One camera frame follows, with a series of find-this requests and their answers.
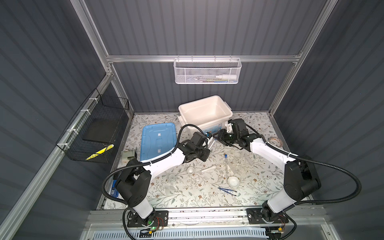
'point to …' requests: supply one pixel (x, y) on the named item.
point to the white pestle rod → (210, 168)
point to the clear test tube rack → (242, 161)
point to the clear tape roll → (276, 141)
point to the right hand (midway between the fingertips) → (215, 137)
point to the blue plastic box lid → (157, 139)
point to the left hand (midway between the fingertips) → (208, 151)
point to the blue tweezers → (224, 190)
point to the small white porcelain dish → (190, 170)
